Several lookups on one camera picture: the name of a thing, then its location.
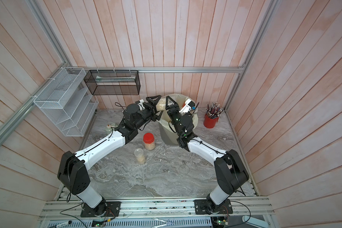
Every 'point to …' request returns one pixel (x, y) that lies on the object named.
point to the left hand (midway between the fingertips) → (164, 102)
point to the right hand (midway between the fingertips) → (165, 99)
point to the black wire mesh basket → (113, 82)
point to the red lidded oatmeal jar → (148, 139)
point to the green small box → (110, 128)
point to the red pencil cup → (209, 122)
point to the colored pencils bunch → (213, 110)
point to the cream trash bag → (178, 99)
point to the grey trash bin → (169, 137)
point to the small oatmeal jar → (139, 153)
